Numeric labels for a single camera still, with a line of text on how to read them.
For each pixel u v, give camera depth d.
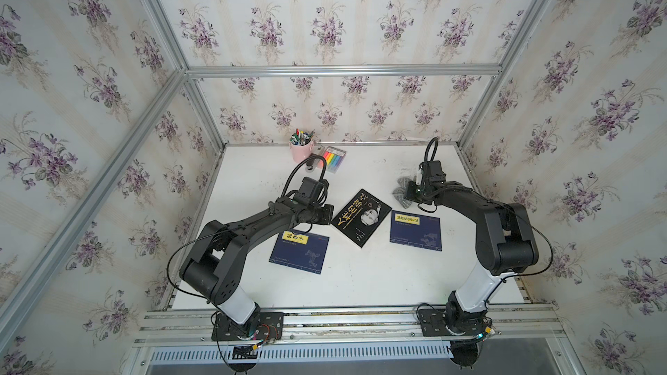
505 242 0.48
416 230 0.93
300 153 1.08
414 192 0.85
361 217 0.95
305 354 0.76
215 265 0.44
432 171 0.76
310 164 1.09
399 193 1.00
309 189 0.70
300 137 1.08
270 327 0.72
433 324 0.73
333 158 1.14
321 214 0.78
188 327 0.75
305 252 0.87
